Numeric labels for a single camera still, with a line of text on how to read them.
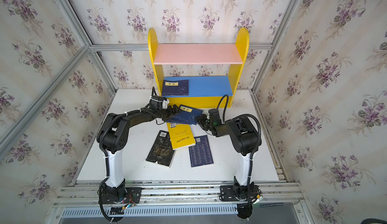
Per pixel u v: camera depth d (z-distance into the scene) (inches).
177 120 38.8
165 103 37.6
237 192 25.7
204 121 35.4
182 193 29.5
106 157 21.9
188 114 40.0
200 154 34.0
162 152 33.9
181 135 36.1
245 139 20.5
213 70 44.8
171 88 39.9
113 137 21.2
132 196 28.4
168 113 35.5
